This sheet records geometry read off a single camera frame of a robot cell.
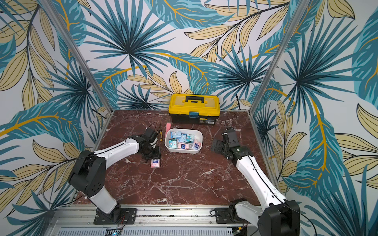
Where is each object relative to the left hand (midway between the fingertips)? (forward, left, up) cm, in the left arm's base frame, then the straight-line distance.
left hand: (157, 158), depth 89 cm
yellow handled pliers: (+15, 0, -2) cm, 15 cm away
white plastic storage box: (+14, -15, -2) cm, 21 cm away
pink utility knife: (+27, -4, -4) cm, 27 cm away
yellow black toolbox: (+31, -22, +12) cm, 40 cm away
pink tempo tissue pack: (-4, 0, +1) cm, 4 cm away
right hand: (+3, -37, +11) cm, 39 cm away
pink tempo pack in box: (+10, -24, 0) cm, 26 cm away
